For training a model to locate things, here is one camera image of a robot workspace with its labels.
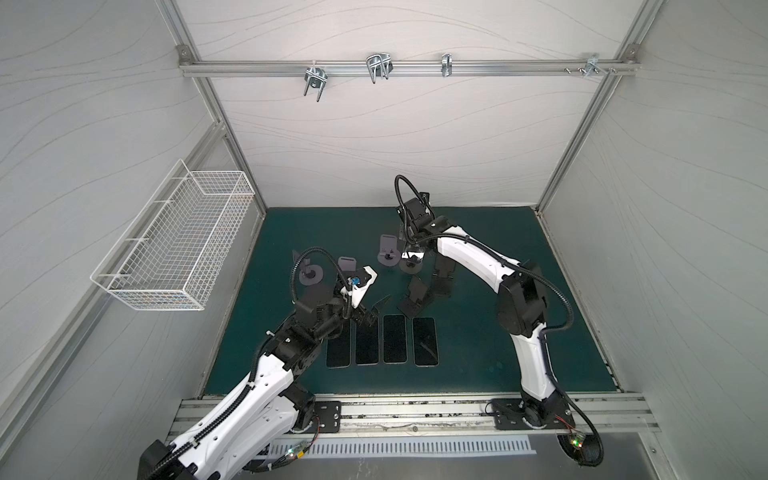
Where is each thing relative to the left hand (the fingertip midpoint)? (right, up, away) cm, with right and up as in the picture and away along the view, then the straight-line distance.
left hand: (379, 278), depth 73 cm
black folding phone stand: (+11, -8, +16) cm, 21 cm away
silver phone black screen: (-12, -22, +9) cm, 26 cm away
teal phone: (+13, -22, +12) cm, 28 cm away
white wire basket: (-48, +7, -4) cm, 48 cm away
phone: (+4, -20, +14) cm, 25 cm away
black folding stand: (+20, -3, +23) cm, 30 cm away
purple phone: (-4, -20, +11) cm, 23 cm away
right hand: (+13, +16, +21) cm, 29 cm away
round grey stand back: (+9, 0, +29) cm, 31 cm away
